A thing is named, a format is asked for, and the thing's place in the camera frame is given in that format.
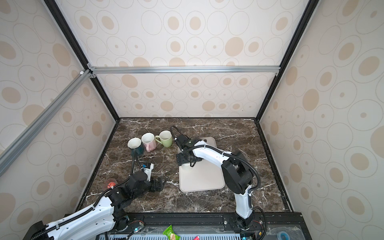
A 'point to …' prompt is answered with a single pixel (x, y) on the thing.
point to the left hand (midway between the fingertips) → (164, 178)
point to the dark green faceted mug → (135, 144)
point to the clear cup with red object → (111, 182)
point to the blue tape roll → (283, 235)
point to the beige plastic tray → (205, 175)
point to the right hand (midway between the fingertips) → (186, 160)
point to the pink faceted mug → (148, 139)
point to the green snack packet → (170, 232)
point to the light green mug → (166, 138)
